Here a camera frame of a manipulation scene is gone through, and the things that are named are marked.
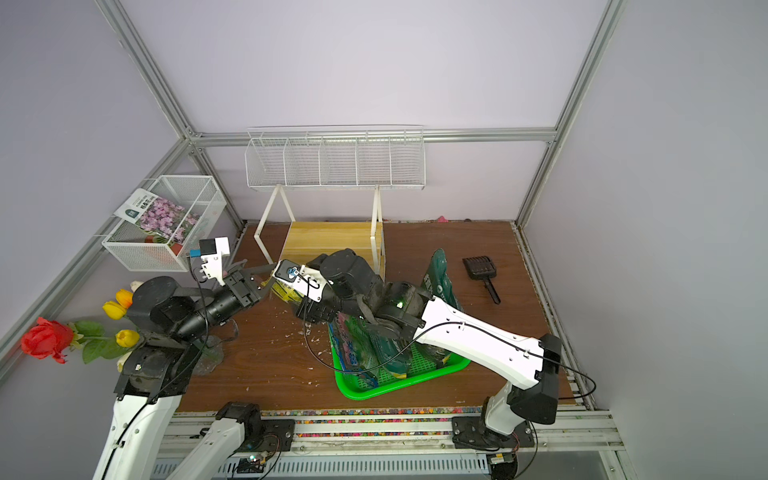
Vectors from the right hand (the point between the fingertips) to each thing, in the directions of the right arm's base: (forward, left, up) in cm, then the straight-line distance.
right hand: (303, 278), depth 60 cm
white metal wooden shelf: (+25, +8, -17) cm, 31 cm away
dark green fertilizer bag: (+4, -29, -7) cm, 30 cm away
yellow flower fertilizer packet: (-1, +4, -4) cm, 6 cm away
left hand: (-1, +3, +4) cm, 5 cm away
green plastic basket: (-6, -28, -36) cm, 46 cm away
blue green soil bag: (-8, -9, -19) cm, 23 cm away
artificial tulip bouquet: (-10, +41, -7) cm, 43 cm away
